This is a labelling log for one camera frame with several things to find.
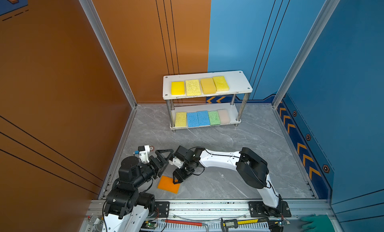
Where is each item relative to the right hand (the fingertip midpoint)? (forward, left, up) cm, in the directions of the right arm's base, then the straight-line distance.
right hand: (175, 181), depth 80 cm
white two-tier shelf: (+45, -36, +30) cm, 65 cm away
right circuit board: (-18, -51, -4) cm, 55 cm away
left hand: (+4, -1, +22) cm, 23 cm away
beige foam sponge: (+42, -30, +5) cm, 52 cm away
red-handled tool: (-18, -5, -3) cm, 19 cm away
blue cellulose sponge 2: (+40, -16, +5) cm, 43 cm away
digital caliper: (-18, -29, -3) cm, 34 cm away
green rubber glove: (-18, -69, -4) cm, 71 cm away
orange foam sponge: (-1, +5, -2) cm, 6 cm away
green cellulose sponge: (+40, -23, +5) cm, 47 cm away
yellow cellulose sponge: (+38, -1, +6) cm, 39 cm away
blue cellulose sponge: (+38, -9, +6) cm, 40 cm away
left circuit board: (-19, +10, -3) cm, 22 cm away
